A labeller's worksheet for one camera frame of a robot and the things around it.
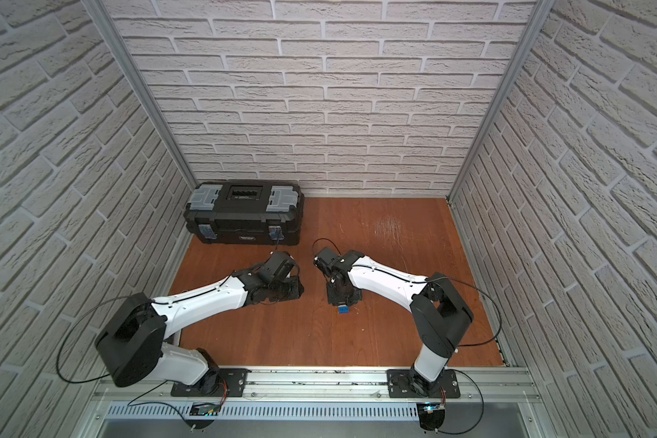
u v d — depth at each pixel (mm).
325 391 731
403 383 735
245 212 925
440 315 448
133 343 421
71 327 653
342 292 711
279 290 711
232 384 737
